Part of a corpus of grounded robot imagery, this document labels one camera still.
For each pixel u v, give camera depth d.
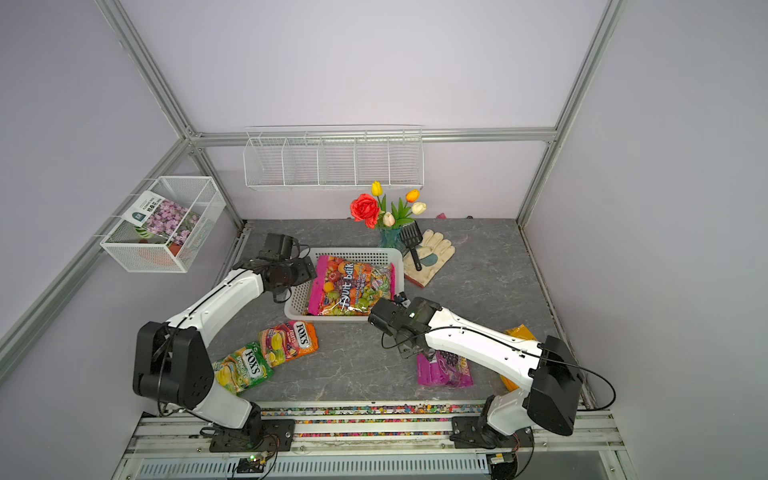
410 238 1.15
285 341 0.87
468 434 0.74
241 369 0.82
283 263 0.74
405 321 0.52
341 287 0.91
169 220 0.74
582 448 0.73
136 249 0.73
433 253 1.08
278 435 0.74
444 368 0.75
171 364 0.44
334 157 1.01
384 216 0.81
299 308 0.91
